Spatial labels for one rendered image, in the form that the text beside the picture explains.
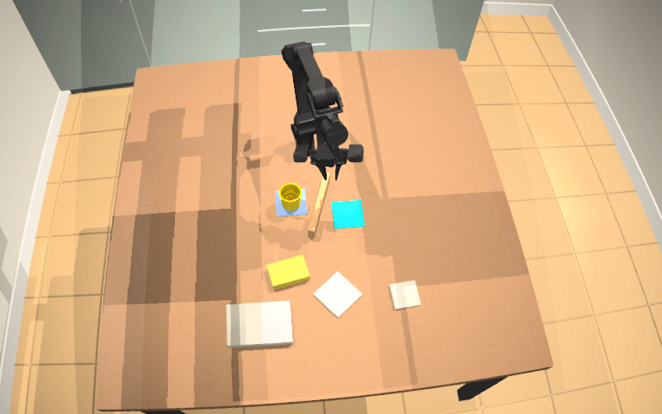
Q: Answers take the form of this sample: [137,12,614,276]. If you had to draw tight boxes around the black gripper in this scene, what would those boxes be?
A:
[293,133,364,180]

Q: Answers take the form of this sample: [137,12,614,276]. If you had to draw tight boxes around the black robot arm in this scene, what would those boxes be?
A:
[282,41,349,167]

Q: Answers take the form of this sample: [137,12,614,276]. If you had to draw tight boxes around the yellow rectangular block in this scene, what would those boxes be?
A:
[267,255,310,290]

